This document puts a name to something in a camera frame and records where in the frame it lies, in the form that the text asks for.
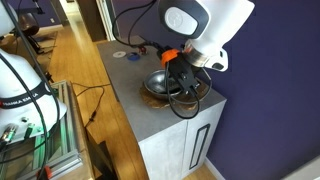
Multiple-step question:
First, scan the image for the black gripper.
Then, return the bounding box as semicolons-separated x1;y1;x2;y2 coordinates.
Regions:
168;54;204;100

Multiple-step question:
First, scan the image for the metal bowl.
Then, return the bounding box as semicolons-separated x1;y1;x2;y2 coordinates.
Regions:
143;69;186;100

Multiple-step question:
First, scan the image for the wooden live-edge plate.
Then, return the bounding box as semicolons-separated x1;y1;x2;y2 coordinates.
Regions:
138;78;212;111

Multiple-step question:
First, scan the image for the grey concrete-look cabinet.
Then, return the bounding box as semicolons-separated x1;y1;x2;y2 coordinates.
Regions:
96;34;228;180

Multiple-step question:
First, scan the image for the blue tape roll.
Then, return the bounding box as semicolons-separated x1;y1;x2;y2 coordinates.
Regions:
126;51;141;62

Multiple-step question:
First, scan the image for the white disc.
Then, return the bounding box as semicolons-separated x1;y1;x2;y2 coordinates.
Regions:
112;50;127;59

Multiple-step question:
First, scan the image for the black floor box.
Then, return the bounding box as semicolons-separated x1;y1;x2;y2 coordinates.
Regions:
85;129;118;180

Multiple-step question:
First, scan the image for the red clamp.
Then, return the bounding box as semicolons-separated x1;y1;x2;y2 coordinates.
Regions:
41;165;54;180

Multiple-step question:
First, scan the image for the black office chair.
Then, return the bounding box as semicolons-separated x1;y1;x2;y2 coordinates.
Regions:
15;12;46;55

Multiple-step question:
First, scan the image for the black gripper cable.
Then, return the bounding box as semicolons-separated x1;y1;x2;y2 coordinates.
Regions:
111;0;213;120

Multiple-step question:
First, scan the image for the orange wrist mount ring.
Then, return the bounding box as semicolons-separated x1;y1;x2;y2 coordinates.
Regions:
160;48;181;69

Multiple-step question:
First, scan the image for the black cabinet door handle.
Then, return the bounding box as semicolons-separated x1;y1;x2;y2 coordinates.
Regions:
188;123;212;171

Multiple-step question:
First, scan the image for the black floor cable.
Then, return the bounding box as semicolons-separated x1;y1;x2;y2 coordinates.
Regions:
71;82;112;129

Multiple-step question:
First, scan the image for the white door frame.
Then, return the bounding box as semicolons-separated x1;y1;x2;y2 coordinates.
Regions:
95;0;120;42

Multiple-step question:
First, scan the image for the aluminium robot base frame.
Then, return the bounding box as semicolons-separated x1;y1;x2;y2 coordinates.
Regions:
0;79;84;180

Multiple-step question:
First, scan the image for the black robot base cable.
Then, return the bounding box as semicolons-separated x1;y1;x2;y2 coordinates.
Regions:
0;0;62;180

